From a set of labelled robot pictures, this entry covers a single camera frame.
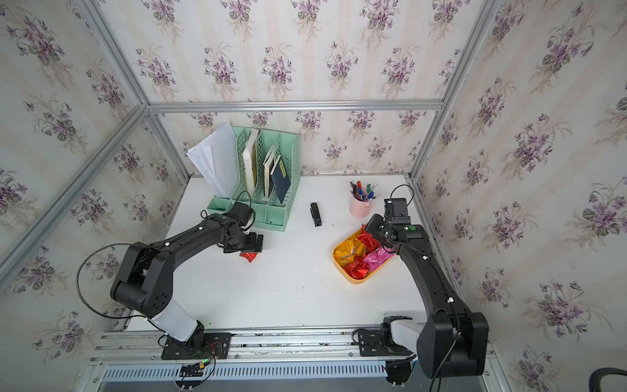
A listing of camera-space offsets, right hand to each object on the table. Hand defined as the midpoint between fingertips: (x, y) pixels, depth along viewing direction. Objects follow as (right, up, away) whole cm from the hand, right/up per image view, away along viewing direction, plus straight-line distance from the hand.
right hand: (375, 227), depth 84 cm
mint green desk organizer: (-40, +4, +16) cm, 44 cm away
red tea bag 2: (-1, -6, +3) cm, 6 cm away
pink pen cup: (-2, +6, +18) cm, 19 cm away
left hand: (-44, -9, +7) cm, 46 cm away
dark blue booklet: (-36, +18, +24) cm, 47 cm away
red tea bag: (-46, -12, +7) cm, 48 cm away
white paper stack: (-61, +26, +12) cm, 67 cm away
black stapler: (-20, +3, +18) cm, 27 cm away
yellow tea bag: (-10, -10, +2) cm, 14 cm away
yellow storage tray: (-4, -11, +5) cm, 13 cm away
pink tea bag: (+1, -11, 0) cm, 11 cm away
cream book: (-48, +25, +11) cm, 55 cm away
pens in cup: (+1, +12, +18) cm, 21 cm away
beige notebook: (-40, +23, +12) cm, 48 cm away
